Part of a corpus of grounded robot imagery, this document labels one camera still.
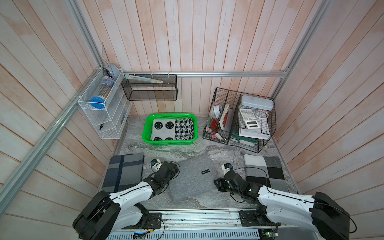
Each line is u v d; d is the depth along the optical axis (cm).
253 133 87
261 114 93
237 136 93
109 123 79
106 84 76
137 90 107
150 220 73
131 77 91
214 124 107
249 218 73
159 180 66
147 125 106
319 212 43
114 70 84
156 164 78
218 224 73
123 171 88
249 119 88
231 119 105
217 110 111
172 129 106
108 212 41
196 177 84
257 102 99
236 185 64
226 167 76
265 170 89
